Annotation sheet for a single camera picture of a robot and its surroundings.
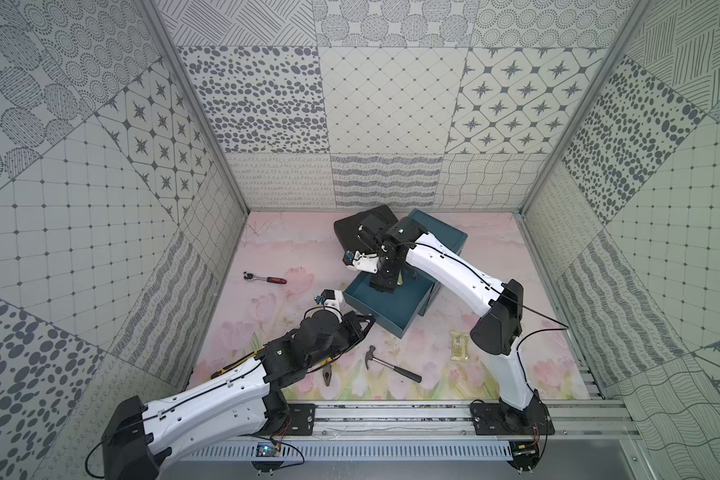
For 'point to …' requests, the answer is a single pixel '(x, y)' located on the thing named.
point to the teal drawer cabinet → (416, 290)
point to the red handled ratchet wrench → (250, 277)
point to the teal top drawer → (368, 300)
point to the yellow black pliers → (327, 370)
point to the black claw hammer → (403, 372)
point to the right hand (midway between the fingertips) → (388, 278)
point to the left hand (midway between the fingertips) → (379, 314)
